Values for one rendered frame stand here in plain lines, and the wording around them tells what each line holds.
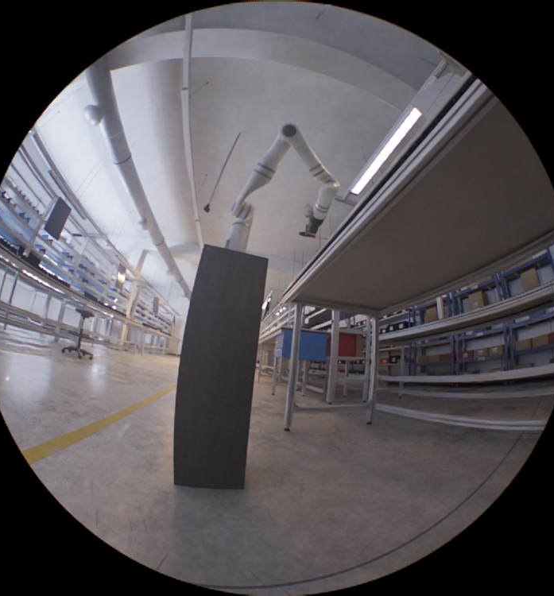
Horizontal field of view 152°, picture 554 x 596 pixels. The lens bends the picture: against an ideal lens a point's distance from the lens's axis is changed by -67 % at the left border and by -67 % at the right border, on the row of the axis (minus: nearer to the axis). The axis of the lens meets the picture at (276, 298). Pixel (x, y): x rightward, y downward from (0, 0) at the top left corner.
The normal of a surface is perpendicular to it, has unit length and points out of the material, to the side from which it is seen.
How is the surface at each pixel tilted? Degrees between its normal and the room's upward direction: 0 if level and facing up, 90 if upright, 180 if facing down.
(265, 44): 180
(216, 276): 90
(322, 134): 180
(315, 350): 90
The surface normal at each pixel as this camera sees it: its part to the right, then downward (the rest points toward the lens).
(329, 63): -0.10, 0.95
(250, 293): 0.33, -0.26
